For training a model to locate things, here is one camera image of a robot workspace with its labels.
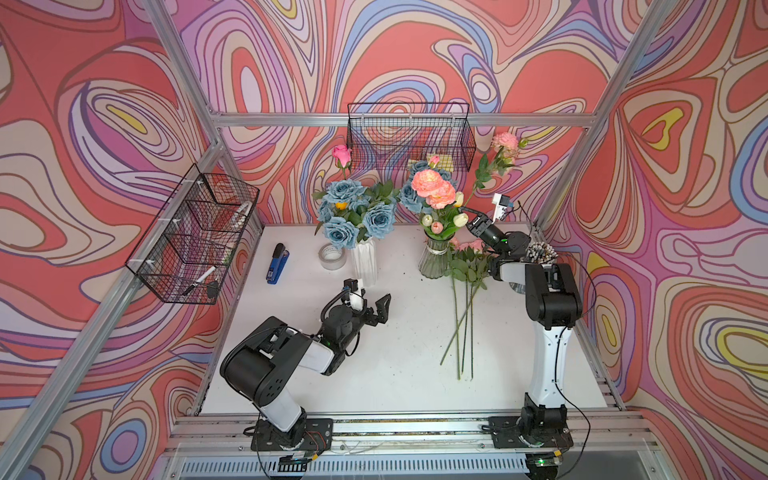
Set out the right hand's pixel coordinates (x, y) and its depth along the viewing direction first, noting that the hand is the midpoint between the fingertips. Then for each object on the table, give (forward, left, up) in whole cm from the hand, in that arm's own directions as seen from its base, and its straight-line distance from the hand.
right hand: (456, 214), depth 89 cm
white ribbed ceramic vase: (-9, +29, -10) cm, 32 cm away
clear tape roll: (+3, +42, -22) cm, 47 cm away
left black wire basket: (-18, +73, +5) cm, 76 cm away
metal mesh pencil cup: (-11, -24, -8) cm, 28 cm away
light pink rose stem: (-6, -3, -22) cm, 23 cm away
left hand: (-20, +24, -14) cm, 34 cm away
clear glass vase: (-5, +6, -17) cm, 19 cm away
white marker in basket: (-23, +69, +2) cm, 72 cm away
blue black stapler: (+2, +61, -22) cm, 65 cm away
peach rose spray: (-11, -6, -22) cm, 26 cm away
